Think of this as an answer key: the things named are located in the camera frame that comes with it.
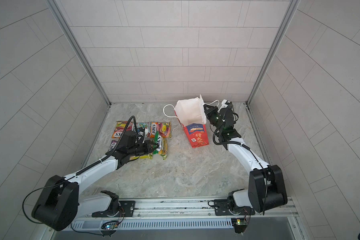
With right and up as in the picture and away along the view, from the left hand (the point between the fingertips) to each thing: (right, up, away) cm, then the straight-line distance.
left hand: (162, 144), depth 82 cm
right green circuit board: (+38, -35, -13) cm, 53 cm away
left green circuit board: (-19, -32, -17) cm, 41 cm away
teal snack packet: (-14, +9, +18) cm, 24 cm away
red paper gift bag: (+16, +18, +11) cm, 26 cm away
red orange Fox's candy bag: (-31, +8, +17) cm, 37 cm away
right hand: (+21, +22, -3) cm, 31 cm away
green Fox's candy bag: (-2, +2, +1) cm, 3 cm away
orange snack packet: (-2, +6, +16) cm, 17 cm away
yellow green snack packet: (-8, -8, +5) cm, 13 cm away
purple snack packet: (-32, -1, +10) cm, 33 cm away
